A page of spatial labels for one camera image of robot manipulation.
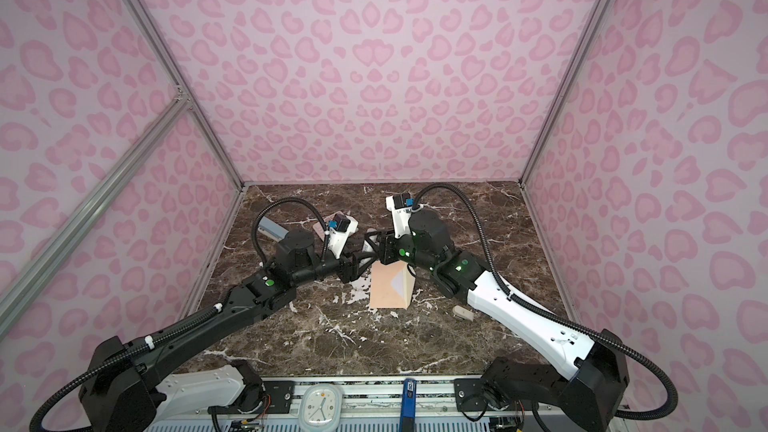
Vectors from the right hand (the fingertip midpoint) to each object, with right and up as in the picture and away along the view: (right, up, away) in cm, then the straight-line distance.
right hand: (368, 235), depth 68 cm
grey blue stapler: (-36, -1, +35) cm, 50 cm away
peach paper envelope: (+3, -18, +24) cm, 30 cm away
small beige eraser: (+25, -23, +15) cm, 37 cm away
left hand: (+1, -3, +3) cm, 4 cm away
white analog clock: (-11, -40, +1) cm, 42 cm away
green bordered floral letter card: (+10, -16, +24) cm, 31 cm away
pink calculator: (-10, +2, -5) cm, 11 cm away
